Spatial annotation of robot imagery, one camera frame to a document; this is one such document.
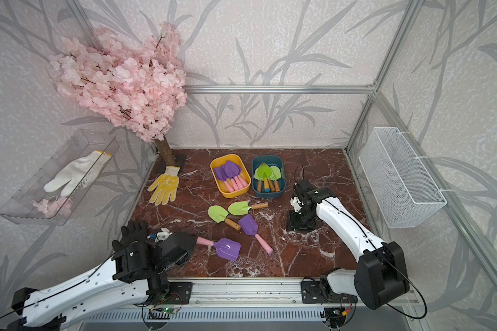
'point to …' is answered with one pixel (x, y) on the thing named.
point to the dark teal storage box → (257, 181)
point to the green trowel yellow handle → (264, 172)
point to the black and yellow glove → (137, 232)
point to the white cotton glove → (79, 173)
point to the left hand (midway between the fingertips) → (203, 240)
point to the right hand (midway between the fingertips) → (290, 227)
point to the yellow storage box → (221, 186)
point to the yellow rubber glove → (166, 185)
